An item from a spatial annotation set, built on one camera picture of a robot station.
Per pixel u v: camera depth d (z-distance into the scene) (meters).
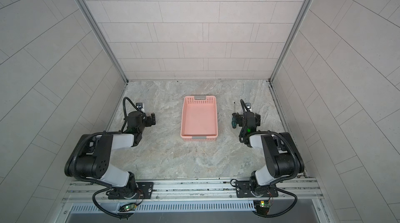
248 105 0.80
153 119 0.86
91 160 0.44
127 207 0.65
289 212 0.64
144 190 0.71
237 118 0.85
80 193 0.71
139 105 0.79
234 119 0.94
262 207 0.68
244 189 0.71
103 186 0.59
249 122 0.70
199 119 1.01
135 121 0.70
